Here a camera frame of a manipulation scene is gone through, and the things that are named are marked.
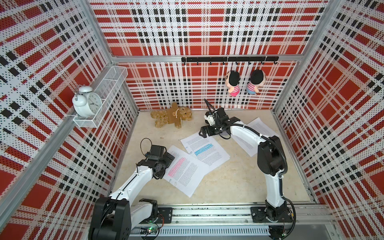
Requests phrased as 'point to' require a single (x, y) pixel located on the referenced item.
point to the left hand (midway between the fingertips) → (172, 162)
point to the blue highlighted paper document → (206, 150)
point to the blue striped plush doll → (258, 78)
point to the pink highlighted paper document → (185, 172)
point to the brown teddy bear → (175, 115)
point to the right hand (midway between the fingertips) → (208, 130)
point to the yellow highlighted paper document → (260, 126)
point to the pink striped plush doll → (232, 80)
